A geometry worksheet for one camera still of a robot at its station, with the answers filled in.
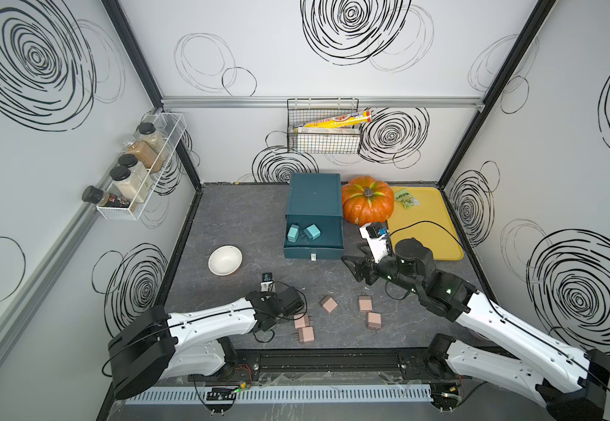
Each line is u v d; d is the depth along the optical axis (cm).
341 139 87
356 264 61
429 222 62
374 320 81
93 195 59
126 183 65
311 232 83
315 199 87
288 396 96
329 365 75
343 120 87
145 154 73
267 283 75
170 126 96
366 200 99
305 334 77
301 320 80
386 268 61
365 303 85
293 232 81
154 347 41
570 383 39
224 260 93
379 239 58
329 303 84
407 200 115
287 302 64
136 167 67
